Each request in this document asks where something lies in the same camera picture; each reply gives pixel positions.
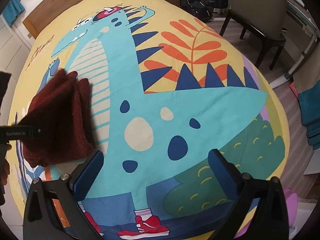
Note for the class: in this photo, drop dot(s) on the yellow dinosaur print bedspread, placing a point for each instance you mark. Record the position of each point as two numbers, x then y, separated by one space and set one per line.
165 90

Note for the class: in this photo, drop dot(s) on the dark red knit sweater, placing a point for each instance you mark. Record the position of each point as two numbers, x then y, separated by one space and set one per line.
61 118

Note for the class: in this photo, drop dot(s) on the white desk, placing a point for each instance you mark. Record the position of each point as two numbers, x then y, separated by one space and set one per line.
302 35

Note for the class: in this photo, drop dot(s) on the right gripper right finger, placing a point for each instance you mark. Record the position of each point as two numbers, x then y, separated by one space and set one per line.
270 220

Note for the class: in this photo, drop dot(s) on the white wardrobe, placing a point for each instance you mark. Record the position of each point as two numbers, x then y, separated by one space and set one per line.
13 52

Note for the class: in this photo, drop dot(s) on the black backpack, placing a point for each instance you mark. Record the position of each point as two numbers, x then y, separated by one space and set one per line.
197 8

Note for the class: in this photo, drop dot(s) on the teal folded towels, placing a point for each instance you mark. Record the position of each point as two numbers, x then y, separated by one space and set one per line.
309 102

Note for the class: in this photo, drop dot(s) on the teal curtain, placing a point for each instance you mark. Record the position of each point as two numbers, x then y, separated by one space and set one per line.
11 12

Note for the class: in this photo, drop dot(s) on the grey upholstered chair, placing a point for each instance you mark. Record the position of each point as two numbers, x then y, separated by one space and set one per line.
263 18

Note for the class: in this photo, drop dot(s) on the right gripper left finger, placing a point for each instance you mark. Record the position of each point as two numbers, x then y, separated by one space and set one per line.
41 220

